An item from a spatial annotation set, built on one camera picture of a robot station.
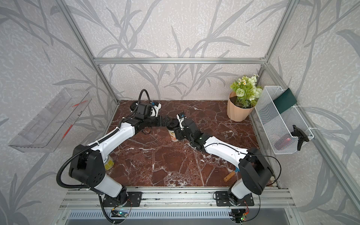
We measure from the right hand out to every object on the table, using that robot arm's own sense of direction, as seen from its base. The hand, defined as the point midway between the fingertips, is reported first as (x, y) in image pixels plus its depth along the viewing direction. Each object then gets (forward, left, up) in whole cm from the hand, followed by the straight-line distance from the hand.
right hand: (178, 126), depth 84 cm
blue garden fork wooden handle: (-25, -29, -16) cm, 42 cm away
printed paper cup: (+14, +33, -1) cm, 35 cm away
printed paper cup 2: (-2, +4, -8) cm, 9 cm away
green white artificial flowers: (+18, -44, +11) cm, 49 cm away
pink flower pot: (+15, -39, -6) cm, 43 cm away
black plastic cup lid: (+16, +31, +1) cm, 35 cm away
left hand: (+4, +7, +1) cm, 8 cm away
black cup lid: (+1, +3, +1) cm, 4 cm away
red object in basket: (-18, -50, +12) cm, 55 cm away
